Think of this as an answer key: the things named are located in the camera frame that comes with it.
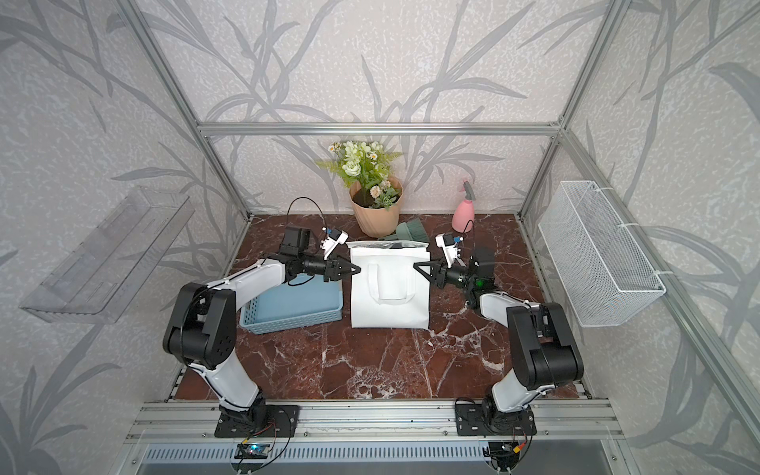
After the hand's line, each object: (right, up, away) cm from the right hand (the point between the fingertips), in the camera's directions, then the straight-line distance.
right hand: (417, 264), depth 85 cm
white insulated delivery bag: (-8, -7, -2) cm, 11 cm away
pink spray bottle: (+19, +15, +27) cm, 37 cm away
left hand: (-18, -1, 0) cm, 18 cm away
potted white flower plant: (-14, +23, +17) cm, 32 cm away
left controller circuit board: (-40, -44, -14) cm, 61 cm away
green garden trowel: (0, +11, +30) cm, 32 cm away
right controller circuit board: (+21, -45, -12) cm, 51 cm away
